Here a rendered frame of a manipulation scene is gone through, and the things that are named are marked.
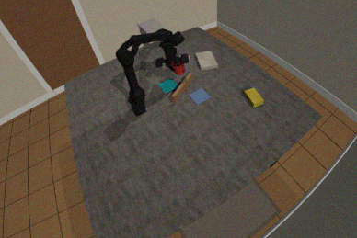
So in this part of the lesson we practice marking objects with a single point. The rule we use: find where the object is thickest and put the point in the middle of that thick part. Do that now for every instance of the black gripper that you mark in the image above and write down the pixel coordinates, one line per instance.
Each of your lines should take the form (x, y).
(171, 57)

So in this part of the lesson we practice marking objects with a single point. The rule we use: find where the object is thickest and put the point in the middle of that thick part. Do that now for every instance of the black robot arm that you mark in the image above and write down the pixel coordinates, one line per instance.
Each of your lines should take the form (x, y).
(126, 59)

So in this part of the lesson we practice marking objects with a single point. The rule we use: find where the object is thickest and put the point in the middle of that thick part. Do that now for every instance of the yellow rectangular block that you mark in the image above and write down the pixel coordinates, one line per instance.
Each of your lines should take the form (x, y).
(253, 97)

